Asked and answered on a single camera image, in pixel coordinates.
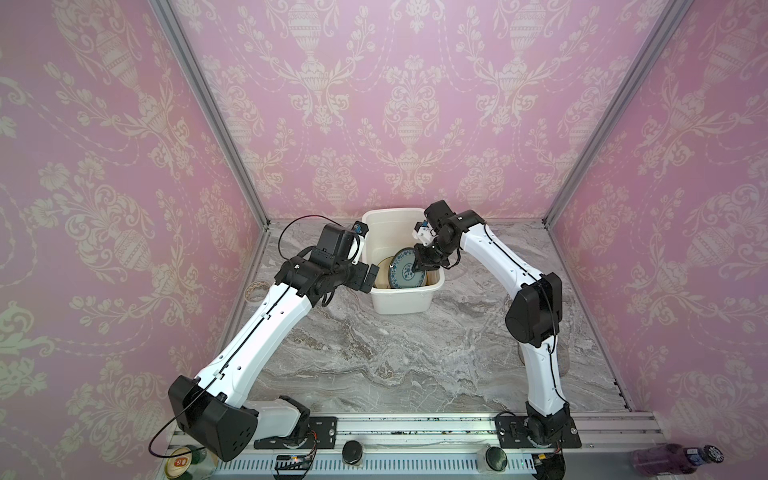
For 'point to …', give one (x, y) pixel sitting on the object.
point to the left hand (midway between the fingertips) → (360, 266)
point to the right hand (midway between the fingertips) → (415, 268)
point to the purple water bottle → (672, 459)
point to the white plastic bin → (387, 232)
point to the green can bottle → (179, 461)
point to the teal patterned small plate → (401, 274)
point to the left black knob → (352, 452)
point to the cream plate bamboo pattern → (383, 282)
